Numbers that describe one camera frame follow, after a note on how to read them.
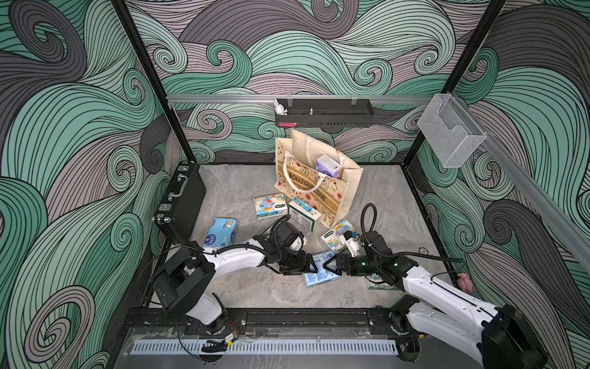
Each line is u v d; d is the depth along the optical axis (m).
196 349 0.69
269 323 0.75
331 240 0.87
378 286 0.78
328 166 0.83
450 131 0.78
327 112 0.95
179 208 0.81
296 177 0.98
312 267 0.76
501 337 0.39
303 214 0.92
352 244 0.76
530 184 0.60
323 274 0.78
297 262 0.71
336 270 0.70
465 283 0.81
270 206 0.97
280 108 0.85
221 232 0.89
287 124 0.90
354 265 0.70
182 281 0.43
